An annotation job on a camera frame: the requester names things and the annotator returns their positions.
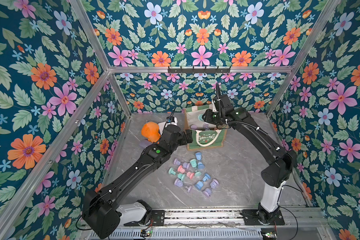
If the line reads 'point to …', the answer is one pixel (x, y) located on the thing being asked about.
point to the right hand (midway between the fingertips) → (209, 113)
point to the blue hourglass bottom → (199, 185)
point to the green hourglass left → (171, 171)
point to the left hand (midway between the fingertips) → (187, 131)
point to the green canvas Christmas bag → (205, 135)
